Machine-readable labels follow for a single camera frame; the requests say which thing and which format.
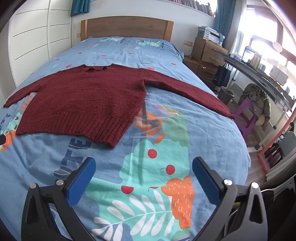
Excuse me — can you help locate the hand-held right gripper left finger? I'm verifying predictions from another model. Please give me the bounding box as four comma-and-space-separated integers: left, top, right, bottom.
21, 157, 96, 241

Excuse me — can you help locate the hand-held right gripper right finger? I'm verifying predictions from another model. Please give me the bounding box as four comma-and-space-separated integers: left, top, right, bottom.
192, 157, 270, 241

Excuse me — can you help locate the dark red knitted sweater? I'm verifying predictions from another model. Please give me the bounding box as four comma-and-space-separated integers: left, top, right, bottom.
3, 64, 236, 149

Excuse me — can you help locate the blue printed bedspread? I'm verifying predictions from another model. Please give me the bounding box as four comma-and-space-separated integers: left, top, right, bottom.
0, 36, 251, 241

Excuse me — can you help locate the purple stool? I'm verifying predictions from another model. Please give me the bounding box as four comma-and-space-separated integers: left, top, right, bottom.
233, 97, 258, 139

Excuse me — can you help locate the grey waste bin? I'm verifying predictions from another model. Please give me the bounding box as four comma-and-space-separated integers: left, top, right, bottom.
218, 86, 234, 105

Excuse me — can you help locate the olive jacket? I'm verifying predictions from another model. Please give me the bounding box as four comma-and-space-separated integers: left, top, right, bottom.
239, 83, 271, 127

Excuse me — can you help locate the dark tote bag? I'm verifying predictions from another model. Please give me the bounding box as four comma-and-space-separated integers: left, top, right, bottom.
213, 64, 232, 87

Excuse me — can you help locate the white wardrobe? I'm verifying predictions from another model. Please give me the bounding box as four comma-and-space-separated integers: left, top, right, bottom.
9, 0, 77, 87

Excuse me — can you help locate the low wooden dresser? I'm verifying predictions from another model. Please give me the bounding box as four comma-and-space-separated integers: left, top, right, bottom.
183, 57, 219, 90

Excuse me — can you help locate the grey desk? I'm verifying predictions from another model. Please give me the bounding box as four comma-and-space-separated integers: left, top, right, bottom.
224, 54, 296, 151

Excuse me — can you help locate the tall wooden chest of drawers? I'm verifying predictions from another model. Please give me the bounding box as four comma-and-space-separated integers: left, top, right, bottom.
192, 37, 228, 67

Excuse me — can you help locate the grey printer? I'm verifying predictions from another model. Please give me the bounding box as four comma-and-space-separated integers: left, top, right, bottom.
196, 27, 226, 45

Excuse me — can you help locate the teal curtain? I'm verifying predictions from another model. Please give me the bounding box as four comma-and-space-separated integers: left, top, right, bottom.
70, 0, 91, 16

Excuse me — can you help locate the wooden headboard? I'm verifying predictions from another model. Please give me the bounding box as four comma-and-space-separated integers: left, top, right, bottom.
80, 16, 174, 43

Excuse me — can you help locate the blue curtain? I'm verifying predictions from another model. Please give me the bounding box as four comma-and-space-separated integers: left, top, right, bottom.
214, 0, 248, 44

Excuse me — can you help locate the row of books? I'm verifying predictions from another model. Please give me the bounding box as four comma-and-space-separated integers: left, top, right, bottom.
170, 0, 216, 16

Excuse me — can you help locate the red metal frame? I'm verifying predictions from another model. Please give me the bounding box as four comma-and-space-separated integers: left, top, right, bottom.
258, 111, 295, 175

